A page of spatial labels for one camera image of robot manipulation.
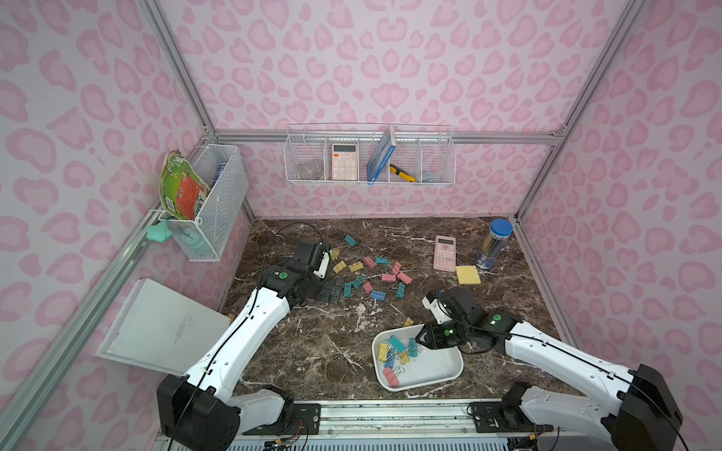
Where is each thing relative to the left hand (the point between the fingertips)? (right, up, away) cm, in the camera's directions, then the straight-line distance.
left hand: (322, 279), depth 79 cm
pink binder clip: (+19, -27, -1) cm, 33 cm away
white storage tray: (+30, -26, +3) cm, 40 cm away
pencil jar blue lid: (+56, +14, +12) cm, 59 cm away
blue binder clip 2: (+17, -8, +17) cm, 25 cm away
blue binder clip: (+19, -24, +2) cm, 31 cm away
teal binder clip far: (+6, +11, +33) cm, 36 cm away
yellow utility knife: (+25, +34, +19) cm, 46 cm away
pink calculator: (+42, +6, +27) cm, 50 cm away
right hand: (+27, -16, -2) cm, 32 cm away
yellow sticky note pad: (+49, -2, +22) cm, 54 cm away
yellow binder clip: (+8, +1, +25) cm, 26 cm away
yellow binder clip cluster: (+17, -22, +3) cm, 28 cm away
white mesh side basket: (-29, +12, -7) cm, 32 cm away
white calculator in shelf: (+5, +37, +15) cm, 41 cm away
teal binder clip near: (+22, -20, +3) cm, 29 cm away
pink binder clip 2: (+26, -3, +21) cm, 34 cm away
